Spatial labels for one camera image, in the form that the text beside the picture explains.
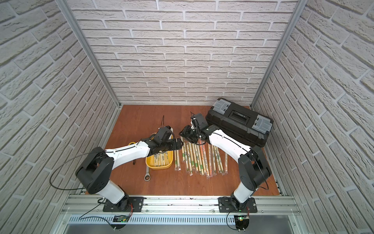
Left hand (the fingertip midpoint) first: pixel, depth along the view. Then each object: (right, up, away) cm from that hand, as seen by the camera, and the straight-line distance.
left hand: (180, 142), depth 89 cm
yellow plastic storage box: (-19, -11, -1) cm, 22 cm away
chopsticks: (+9, -10, +1) cm, 14 cm away
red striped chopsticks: (+19, -6, +6) cm, 21 cm away
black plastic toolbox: (+36, +14, 0) cm, 38 cm away
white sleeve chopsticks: (+6, -9, +3) cm, 11 cm away
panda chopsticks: (+3, -9, +1) cm, 10 cm away
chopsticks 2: (+28, -13, -1) cm, 31 cm away
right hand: (+1, +6, -5) cm, 7 cm away
